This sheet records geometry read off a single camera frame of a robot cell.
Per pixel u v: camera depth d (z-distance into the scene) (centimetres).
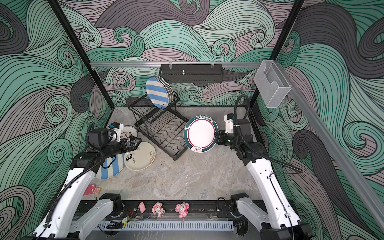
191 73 95
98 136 53
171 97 85
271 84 79
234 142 58
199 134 77
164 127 106
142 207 73
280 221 37
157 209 71
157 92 88
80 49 86
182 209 70
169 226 70
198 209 74
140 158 90
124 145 63
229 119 63
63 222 39
